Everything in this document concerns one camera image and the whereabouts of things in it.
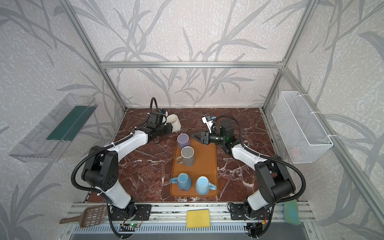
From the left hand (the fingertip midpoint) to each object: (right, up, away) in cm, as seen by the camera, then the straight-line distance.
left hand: (173, 121), depth 93 cm
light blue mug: (+18, -32, -20) cm, 42 cm away
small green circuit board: (-16, -50, -22) cm, 57 cm away
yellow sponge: (+16, -47, -21) cm, 54 cm away
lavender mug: (+6, -11, -1) cm, 13 cm away
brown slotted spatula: (-37, -47, -20) cm, 63 cm away
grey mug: (+10, -19, -11) cm, 24 cm away
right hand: (+14, -5, -14) cm, 20 cm away
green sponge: (+62, -44, -20) cm, 79 cm away
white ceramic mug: (0, +1, +1) cm, 1 cm away
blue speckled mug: (+9, -30, -19) cm, 36 cm away
